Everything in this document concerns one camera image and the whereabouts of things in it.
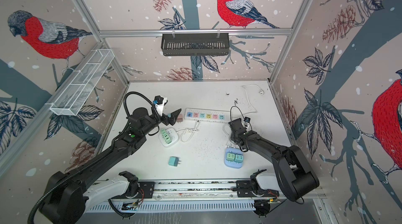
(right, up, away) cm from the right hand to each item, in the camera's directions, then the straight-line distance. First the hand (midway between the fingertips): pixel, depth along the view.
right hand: (239, 136), depth 91 cm
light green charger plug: (-41, +1, -7) cm, 41 cm away
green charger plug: (-44, +4, -5) cm, 44 cm away
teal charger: (-3, -7, -15) cm, 16 cm away
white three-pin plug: (+21, +26, +20) cm, 39 cm away
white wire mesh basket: (-83, +32, -12) cm, 90 cm away
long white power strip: (-19, +12, +7) cm, 23 cm away
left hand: (-36, +20, -15) cm, 44 cm away
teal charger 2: (-37, -10, -10) cm, 39 cm away
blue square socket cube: (-6, -11, -11) cm, 17 cm away
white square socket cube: (-39, +1, -1) cm, 39 cm away
